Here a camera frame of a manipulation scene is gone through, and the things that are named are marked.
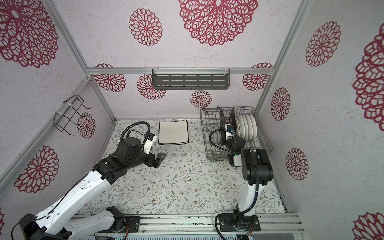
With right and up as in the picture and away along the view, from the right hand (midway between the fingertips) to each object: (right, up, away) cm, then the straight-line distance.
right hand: (224, 127), depth 95 cm
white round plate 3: (+19, 0, -1) cm, 19 cm away
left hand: (-38, -14, -21) cm, 45 cm away
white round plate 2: (+17, 0, 0) cm, 17 cm away
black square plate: (+6, +5, +1) cm, 8 cm away
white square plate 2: (-32, -11, +11) cm, 36 cm away
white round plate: (+14, 0, -1) cm, 14 cm away
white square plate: (-35, -3, +23) cm, 42 cm away
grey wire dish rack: (-6, +6, +25) cm, 27 cm away
